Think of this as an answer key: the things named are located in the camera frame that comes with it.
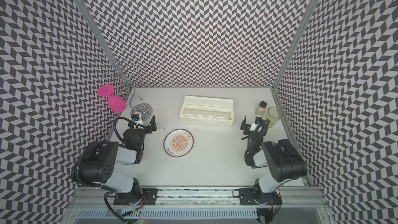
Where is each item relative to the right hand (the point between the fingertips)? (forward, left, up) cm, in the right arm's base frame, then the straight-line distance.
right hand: (254, 120), depth 89 cm
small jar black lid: (+12, -8, 0) cm, 14 cm away
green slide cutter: (+3, +13, -2) cm, 14 cm away
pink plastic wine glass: (+3, +75, +14) cm, 77 cm away
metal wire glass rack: (+40, +92, -1) cm, 100 cm away
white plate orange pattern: (-9, +45, -10) cm, 47 cm away
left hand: (+2, +63, +1) cm, 63 cm away
